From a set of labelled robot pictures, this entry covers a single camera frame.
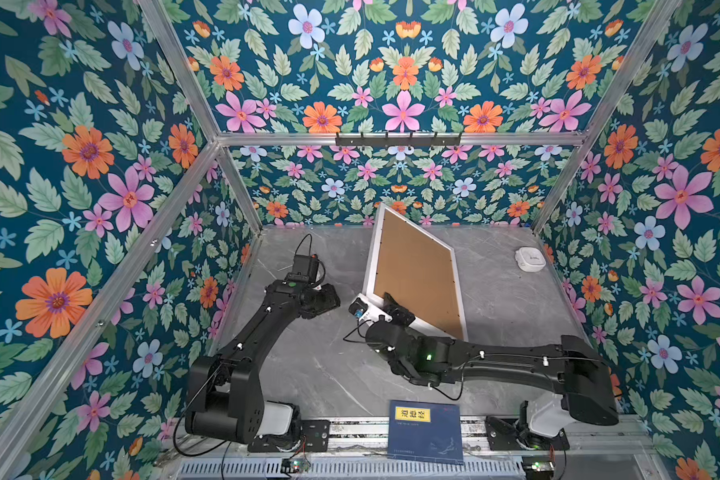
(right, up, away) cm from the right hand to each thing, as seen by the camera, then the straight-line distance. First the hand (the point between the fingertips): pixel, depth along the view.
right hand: (385, 298), depth 74 cm
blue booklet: (+10, -34, +1) cm, 36 cm away
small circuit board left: (-22, -40, -4) cm, 45 cm away
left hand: (-14, -1, +11) cm, 17 cm away
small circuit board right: (+37, -40, -3) cm, 55 cm away
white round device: (+53, +9, +32) cm, 63 cm away
